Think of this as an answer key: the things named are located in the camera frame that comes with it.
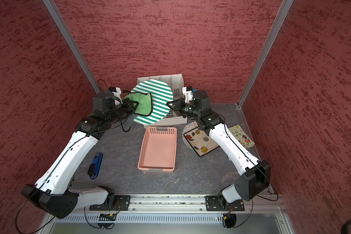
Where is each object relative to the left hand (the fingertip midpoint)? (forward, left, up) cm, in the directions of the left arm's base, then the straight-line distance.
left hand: (138, 106), depth 70 cm
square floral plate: (-1, -35, -34) cm, 49 cm away
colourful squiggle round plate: (+12, -27, -36) cm, 47 cm away
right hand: (-2, -13, +1) cm, 13 cm away
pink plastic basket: (-5, -6, -37) cm, 38 cm away
